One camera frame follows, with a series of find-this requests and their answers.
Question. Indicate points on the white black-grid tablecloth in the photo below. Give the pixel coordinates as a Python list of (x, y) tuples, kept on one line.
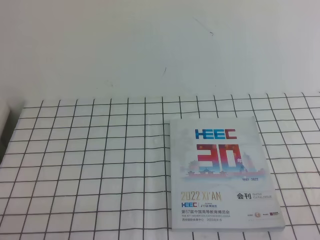
[(99, 168)]

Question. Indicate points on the white HEEC catalogue book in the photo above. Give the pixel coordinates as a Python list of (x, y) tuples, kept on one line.
[(220, 178)]

